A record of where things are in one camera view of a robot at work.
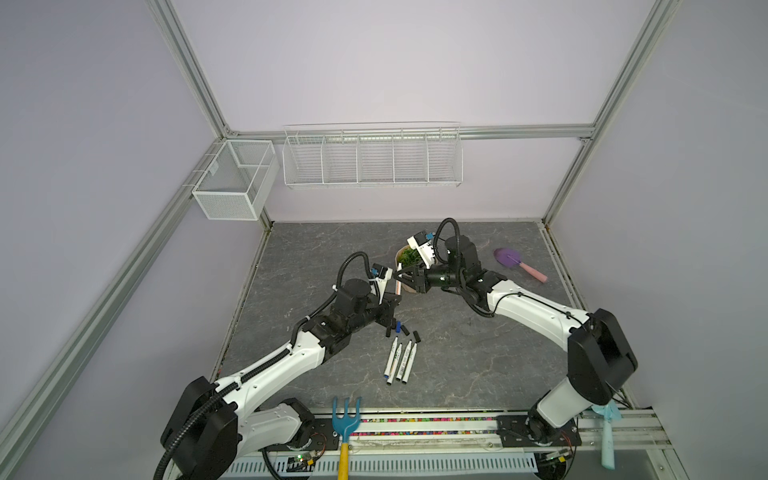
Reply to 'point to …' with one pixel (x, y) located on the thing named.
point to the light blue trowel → (610, 414)
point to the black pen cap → (405, 330)
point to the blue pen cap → (398, 327)
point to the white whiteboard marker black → (397, 287)
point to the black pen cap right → (417, 336)
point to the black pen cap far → (388, 331)
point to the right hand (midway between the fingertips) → (395, 277)
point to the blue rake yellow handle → (345, 426)
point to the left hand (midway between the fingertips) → (399, 301)
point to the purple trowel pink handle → (510, 258)
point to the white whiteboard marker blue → (390, 357)
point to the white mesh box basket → (238, 182)
